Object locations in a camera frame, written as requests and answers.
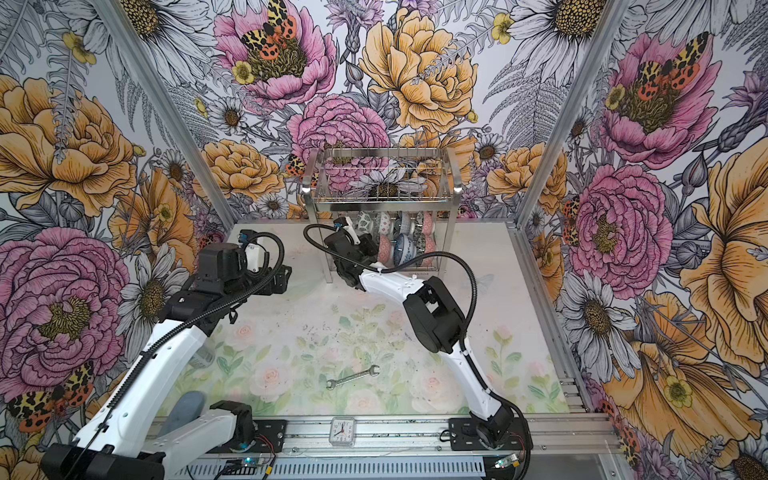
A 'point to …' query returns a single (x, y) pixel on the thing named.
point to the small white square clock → (343, 431)
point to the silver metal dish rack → (408, 196)
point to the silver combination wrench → (331, 383)
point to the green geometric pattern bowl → (382, 223)
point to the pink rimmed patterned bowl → (428, 227)
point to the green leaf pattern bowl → (364, 222)
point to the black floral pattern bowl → (384, 249)
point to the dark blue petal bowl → (402, 225)
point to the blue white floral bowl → (404, 250)
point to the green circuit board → (249, 462)
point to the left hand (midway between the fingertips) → (272, 279)
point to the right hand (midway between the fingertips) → (370, 241)
